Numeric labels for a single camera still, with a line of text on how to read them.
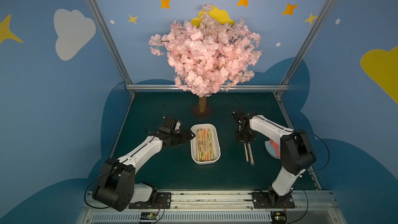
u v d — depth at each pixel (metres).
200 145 0.91
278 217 0.73
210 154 0.88
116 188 0.41
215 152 0.90
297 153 0.48
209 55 0.58
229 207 0.73
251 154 0.90
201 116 1.08
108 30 0.86
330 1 0.75
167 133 0.67
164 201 0.74
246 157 0.84
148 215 0.72
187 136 0.78
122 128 1.04
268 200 0.73
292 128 1.08
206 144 0.92
